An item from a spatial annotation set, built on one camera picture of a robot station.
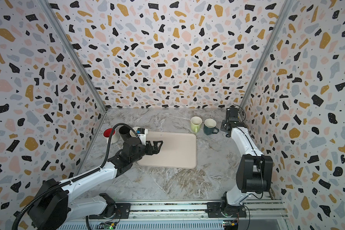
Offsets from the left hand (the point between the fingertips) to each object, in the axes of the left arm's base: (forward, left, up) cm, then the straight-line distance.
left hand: (158, 141), depth 81 cm
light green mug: (+24, -24, -12) cm, 36 cm away
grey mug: (0, +10, +12) cm, 16 cm away
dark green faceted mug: (+16, -33, -7) cm, 37 cm away
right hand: (+12, -44, 0) cm, 46 cm away
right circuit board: (-38, -37, -18) cm, 56 cm away
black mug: (+12, +24, -7) cm, 27 cm away
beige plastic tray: (+3, -11, -17) cm, 20 cm away
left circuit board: (-37, +23, -17) cm, 47 cm away
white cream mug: (+14, +38, -10) cm, 41 cm away
